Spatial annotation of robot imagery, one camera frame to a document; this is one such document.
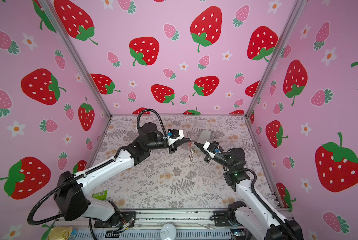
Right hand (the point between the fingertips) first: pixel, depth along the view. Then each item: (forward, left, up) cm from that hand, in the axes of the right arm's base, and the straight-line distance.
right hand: (196, 142), depth 68 cm
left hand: (+1, +4, +2) cm, 4 cm away
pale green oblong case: (+25, -5, -27) cm, 37 cm away
